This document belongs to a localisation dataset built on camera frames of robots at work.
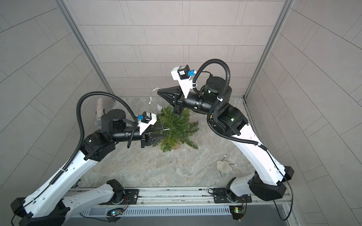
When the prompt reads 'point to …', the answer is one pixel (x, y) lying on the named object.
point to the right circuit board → (237, 211)
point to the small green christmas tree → (178, 128)
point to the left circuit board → (115, 212)
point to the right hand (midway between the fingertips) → (160, 94)
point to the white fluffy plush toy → (224, 166)
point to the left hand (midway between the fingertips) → (166, 132)
